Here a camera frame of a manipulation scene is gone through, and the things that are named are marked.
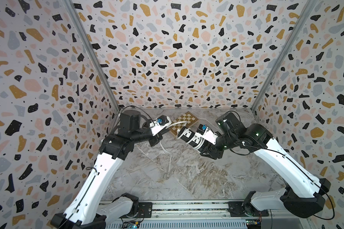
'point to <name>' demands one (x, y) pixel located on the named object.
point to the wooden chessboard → (187, 117)
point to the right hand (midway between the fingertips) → (203, 148)
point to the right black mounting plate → (239, 209)
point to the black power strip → (190, 137)
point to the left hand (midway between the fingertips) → (168, 127)
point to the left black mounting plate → (145, 210)
